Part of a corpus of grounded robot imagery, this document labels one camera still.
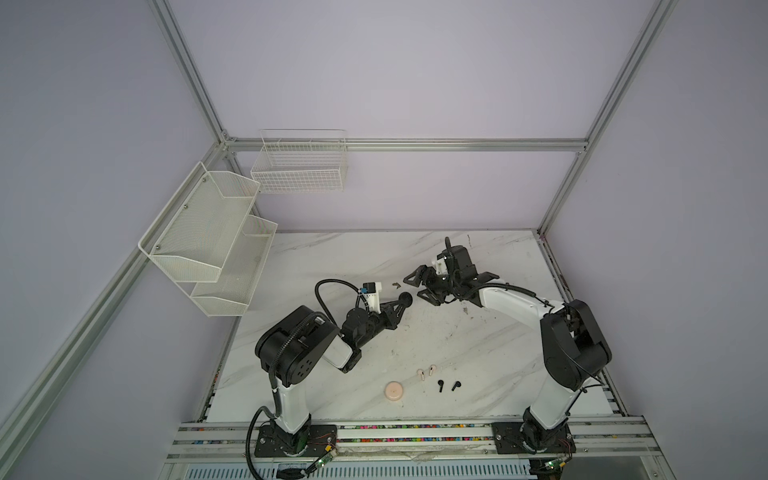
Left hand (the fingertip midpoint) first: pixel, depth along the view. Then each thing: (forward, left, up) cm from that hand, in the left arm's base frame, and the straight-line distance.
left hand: (406, 303), depth 89 cm
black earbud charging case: (+1, 0, +1) cm, 2 cm away
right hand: (+4, 0, +4) cm, 6 cm away
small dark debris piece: (+13, +3, -9) cm, 16 cm away
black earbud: (-20, -10, -9) cm, 24 cm away
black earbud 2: (-21, -14, -9) cm, 27 cm away
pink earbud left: (-18, -4, -9) cm, 20 cm away
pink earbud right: (-16, -8, -9) cm, 20 cm away
